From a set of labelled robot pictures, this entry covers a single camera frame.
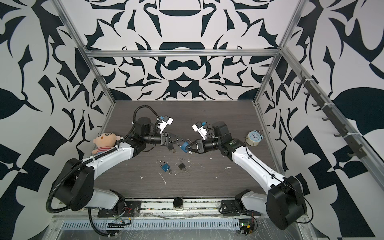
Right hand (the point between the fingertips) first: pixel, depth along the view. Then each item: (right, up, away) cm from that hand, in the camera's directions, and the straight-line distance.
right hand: (188, 148), depth 72 cm
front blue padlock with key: (-14, -14, +15) cm, 25 cm away
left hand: (-3, +5, +2) cm, 5 cm away
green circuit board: (+27, -36, -1) cm, 46 cm away
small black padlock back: (-11, -4, +23) cm, 26 cm away
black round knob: (-4, -23, -4) cm, 24 cm away
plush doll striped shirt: (-50, 0, +18) cm, 53 cm away
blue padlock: (-1, +2, +1) cm, 3 cm away
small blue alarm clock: (+41, +2, +24) cm, 47 cm away
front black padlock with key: (-4, -14, +17) cm, 22 cm away
